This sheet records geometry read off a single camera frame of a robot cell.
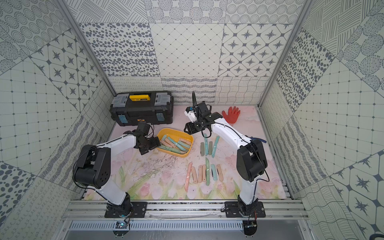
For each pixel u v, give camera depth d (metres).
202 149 0.97
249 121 1.13
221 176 0.86
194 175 0.86
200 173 0.86
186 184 0.82
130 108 0.95
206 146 0.98
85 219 0.72
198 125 0.71
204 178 0.84
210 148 0.98
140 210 0.73
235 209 0.73
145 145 0.80
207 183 0.84
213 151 0.95
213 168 0.88
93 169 0.47
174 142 0.98
